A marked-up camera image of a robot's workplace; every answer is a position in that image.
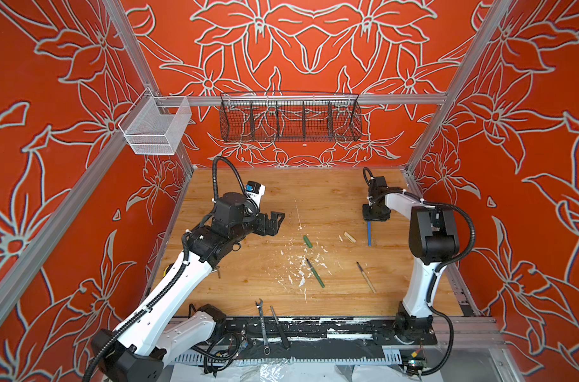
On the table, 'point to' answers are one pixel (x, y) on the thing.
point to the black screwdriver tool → (284, 339)
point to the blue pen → (369, 233)
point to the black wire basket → (289, 117)
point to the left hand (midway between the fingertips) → (271, 209)
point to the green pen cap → (308, 242)
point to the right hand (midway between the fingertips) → (368, 214)
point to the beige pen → (366, 277)
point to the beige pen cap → (350, 237)
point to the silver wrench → (266, 349)
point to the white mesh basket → (149, 132)
